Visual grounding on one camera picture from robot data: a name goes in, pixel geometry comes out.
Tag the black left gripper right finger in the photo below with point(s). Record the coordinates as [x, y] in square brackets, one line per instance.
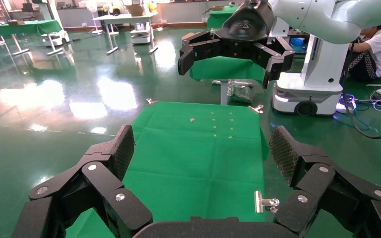
[308, 200]

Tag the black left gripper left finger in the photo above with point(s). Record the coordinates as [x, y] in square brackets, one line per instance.
[118, 203]

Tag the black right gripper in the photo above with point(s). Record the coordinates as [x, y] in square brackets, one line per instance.
[243, 26]

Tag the white robot base under table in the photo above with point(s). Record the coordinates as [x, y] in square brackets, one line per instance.
[141, 37]

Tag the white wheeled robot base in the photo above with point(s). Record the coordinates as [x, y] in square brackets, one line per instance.
[322, 65]

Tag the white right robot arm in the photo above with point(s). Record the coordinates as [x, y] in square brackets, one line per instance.
[325, 16]

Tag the brown box on white table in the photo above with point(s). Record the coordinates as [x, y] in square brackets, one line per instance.
[135, 10]

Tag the small green tablecloth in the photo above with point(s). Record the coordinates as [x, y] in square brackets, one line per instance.
[223, 69]

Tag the green covered background table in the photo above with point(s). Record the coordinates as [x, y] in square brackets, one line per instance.
[26, 27]
[216, 21]

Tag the dark plastic wrapped bundle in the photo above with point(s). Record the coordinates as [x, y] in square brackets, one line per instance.
[239, 93]

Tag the silver bulldog clip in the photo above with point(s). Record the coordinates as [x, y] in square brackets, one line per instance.
[151, 101]
[259, 202]
[256, 109]

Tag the blue plastic container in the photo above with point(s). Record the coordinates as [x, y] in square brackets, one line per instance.
[297, 42]

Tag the large green tablecloth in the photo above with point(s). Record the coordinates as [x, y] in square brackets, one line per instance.
[193, 164]

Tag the white background table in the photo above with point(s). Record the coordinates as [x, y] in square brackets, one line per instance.
[124, 18]

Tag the small white mobile robot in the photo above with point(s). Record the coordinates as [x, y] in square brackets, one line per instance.
[55, 38]

